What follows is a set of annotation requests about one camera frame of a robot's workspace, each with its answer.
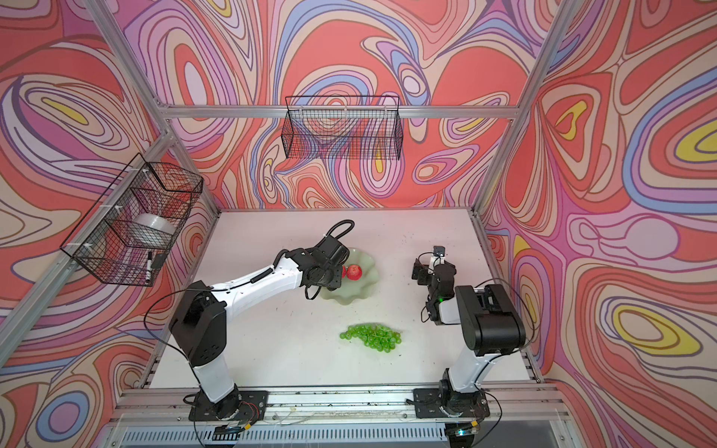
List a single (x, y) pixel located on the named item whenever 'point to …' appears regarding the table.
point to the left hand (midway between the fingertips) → (339, 276)
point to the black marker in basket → (148, 267)
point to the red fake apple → (354, 272)
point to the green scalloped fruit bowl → (353, 290)
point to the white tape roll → (156, 220)
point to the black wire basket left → (127, 234)
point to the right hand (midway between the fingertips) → (431, 264)
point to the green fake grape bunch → (380, 338)
